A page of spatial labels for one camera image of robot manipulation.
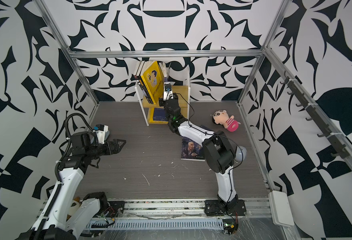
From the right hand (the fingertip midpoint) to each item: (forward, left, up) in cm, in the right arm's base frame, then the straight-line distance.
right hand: (167, 86), depth 82 cm
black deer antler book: (0, +13, +3) cm, 13 cm away
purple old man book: (-22, -13, -32) cm, 41 cm away
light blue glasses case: (-26, +28, -7) cm, 39 cm away
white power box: (-53, -53, -30) cm, 80 cm away
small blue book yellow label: (+1, +7, -25) cm, 26 cm away
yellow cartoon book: (+6, +8, 0) cm, 10 cm away
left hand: (-25, +25, -14) cm, 38 cm away
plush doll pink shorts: (+1, -35, -28) cm, 45 cm away
